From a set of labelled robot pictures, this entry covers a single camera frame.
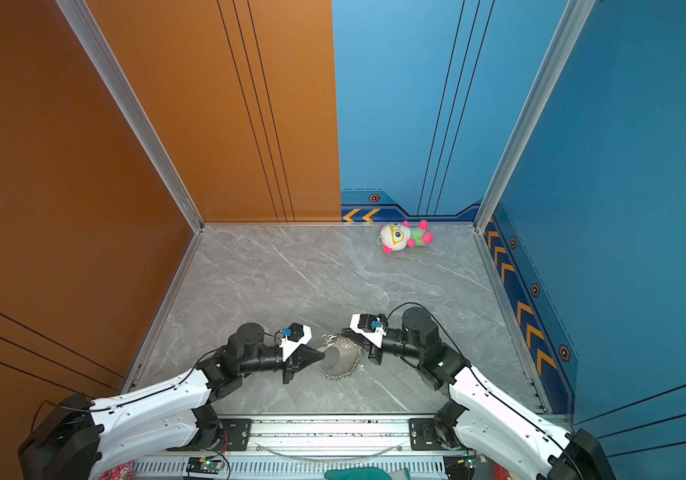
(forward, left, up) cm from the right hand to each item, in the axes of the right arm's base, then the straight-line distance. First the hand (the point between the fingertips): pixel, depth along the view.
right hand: (343, 332), depth 70 cm
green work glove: (-26, -5, -19) cm, 32 cm away
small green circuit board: (-24, +34, -20) cm, 46 cm away
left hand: (-2, +5, -6) cm, 9 cm away
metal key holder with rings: (-3, +1, -7) cm, 7 cm away
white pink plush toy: (+44, -19, -13) cm, 49 cm away
